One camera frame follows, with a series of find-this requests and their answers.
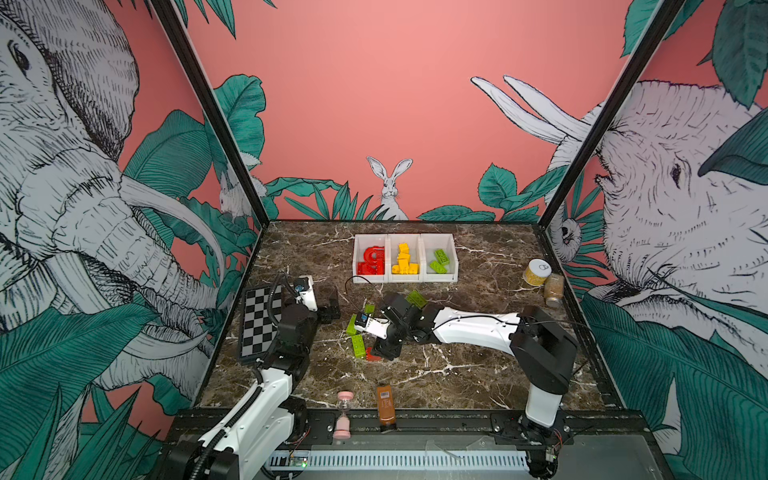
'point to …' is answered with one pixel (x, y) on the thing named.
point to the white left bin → (360, 244)
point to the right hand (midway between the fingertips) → (372, 340)
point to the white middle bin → (415, 244)
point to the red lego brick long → (364, 268)
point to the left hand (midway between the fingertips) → (322, 286)
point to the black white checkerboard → (257, 332)
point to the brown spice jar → (554, 289)
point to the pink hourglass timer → (342, 429)
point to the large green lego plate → (417, 299)
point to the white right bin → (430, 243)
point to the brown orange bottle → (386, 406)
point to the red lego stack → (370, 356)
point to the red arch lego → (375, 255)
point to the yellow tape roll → (536, 272)
